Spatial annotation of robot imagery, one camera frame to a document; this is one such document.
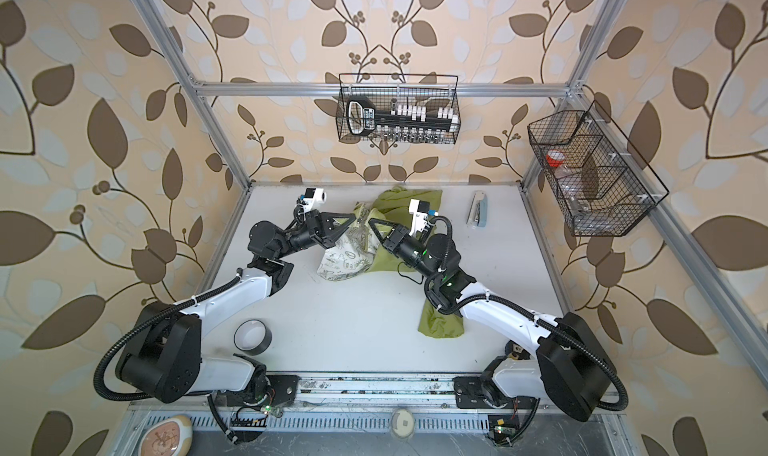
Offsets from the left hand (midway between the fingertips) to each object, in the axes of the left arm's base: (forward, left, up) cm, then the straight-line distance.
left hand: (354, 223), depth 65 cm
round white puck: (-34, -12, -23) cm, 43 cm away
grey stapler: (+30, -39, -32) cm, 58 cm away
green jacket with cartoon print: (+4, +1, -19) cm, 19 cm away
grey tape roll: (-15, +31, -35) cm, 49 cm away
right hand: (+1, -3, -2) cm, 4 cm away
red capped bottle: (+25, -52, -1) cm, 57 cm away
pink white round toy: (-38, +40, -32) cm, 64 cm away
